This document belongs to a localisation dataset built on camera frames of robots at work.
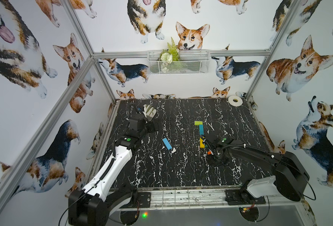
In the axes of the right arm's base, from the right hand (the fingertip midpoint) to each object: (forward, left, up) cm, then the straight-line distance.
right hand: (214, 162), depth 81 cm
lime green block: (+32, +5, -5) cm, 33 cm away
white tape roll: (+51, -28, -6) cm, 58 cm away
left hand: (+19, +35, +19) cm, 44 cm away
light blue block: (+15, +28, -5) cm, 32 cm away
